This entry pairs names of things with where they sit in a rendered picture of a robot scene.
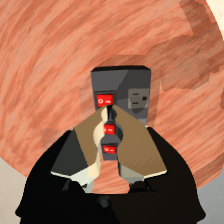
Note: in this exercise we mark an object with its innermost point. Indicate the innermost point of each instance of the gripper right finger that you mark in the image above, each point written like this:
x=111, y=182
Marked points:
x=144, y=155

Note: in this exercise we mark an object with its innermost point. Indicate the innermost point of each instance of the dark grey power strip body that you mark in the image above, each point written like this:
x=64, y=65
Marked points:
x=128, y=87

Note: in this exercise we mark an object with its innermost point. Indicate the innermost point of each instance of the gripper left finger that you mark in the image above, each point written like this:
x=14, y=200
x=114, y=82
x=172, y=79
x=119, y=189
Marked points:
x=72, y=157

